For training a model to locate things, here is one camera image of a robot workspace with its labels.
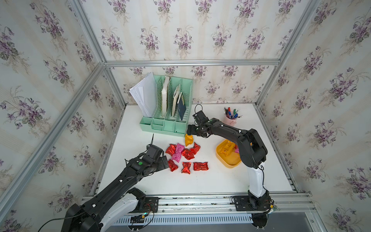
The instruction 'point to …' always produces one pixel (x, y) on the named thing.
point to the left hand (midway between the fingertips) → (163, 165)
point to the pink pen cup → (232, 122)
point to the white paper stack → (145, 94)
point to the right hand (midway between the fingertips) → (192, 132)
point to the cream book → (164, 92)
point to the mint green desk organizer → (171, 106)
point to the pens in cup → (233, 114)
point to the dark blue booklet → (181, 106)
